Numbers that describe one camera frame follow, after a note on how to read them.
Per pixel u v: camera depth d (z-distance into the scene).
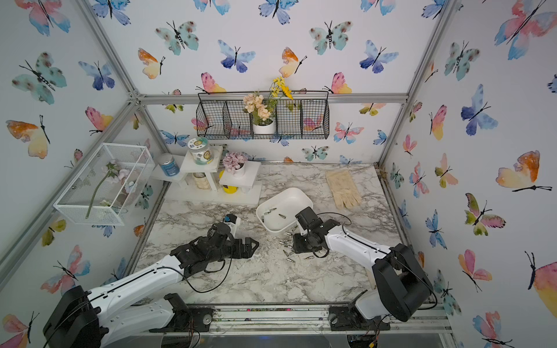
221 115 0.98
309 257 0.88
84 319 0.39
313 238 0.63
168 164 0.90
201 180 1.04
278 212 1.01
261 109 0.81
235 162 0.87
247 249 0.71
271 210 1.01
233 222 0.74
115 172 0.75
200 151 0.84
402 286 0.43
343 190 1.09
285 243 0.91
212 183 1.03
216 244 0.62
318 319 0.76
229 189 1.04
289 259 0.87
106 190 0.73
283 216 0.99
